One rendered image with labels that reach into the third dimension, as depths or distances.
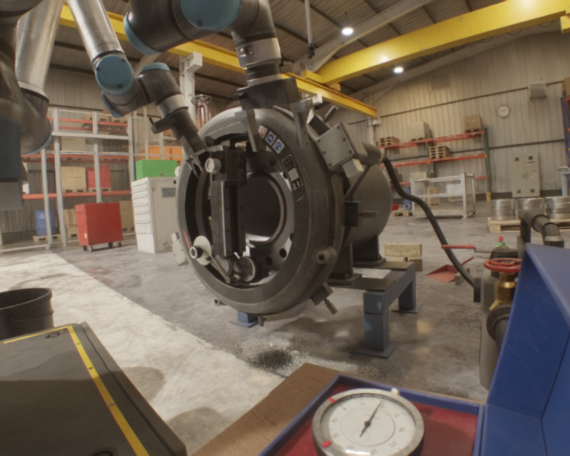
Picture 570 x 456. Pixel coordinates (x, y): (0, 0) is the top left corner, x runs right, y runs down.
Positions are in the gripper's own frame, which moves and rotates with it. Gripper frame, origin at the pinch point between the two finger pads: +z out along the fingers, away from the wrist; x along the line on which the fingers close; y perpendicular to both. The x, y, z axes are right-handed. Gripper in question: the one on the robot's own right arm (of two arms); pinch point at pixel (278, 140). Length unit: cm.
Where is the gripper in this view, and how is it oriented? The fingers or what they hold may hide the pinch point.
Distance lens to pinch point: 70.6
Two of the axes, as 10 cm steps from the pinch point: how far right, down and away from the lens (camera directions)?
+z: 2.0, 8.8, 4.4
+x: 8.4, 0.8, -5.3
